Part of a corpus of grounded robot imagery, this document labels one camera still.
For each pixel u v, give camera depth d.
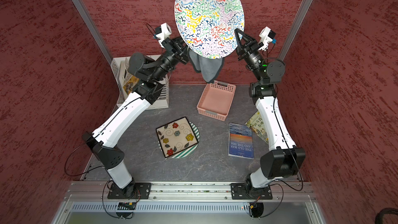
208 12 0.47
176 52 0.47
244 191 0.73
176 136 0.92
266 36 0.52
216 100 1.10
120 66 0.99
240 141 0.90
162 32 0.49
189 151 0.87
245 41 0.54
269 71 0.45
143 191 0.74
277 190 0.76
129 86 0.94
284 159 0.41
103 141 0.43
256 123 0.98
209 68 0.52
